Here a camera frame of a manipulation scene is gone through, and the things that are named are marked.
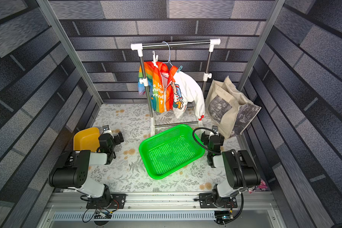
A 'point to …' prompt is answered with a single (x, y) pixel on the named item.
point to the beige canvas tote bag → (228, 108)
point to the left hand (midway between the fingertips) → (113, 131)
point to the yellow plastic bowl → (88, 139)
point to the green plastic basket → (169, 151)
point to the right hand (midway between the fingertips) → (212, 132)
